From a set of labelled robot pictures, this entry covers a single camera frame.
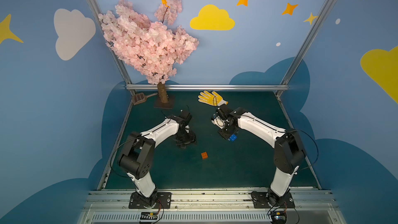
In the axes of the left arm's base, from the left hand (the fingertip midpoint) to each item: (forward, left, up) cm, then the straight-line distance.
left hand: (191, 142), depth 89 cm
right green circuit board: (-34, -43, -8) cm, 56 cm away
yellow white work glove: (+40, -14, -6) cm, 43 cm away
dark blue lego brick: (-1, -23, +8) cm, 24 cm away
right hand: (+6, -20, +3) cm, 21 cm away
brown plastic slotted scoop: (+37, +42, -3) cm, 56 cm away
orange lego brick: (-6, -8, -4) cm, 10 cm away
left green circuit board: (-35, +19, -8) cm, 40 cm away
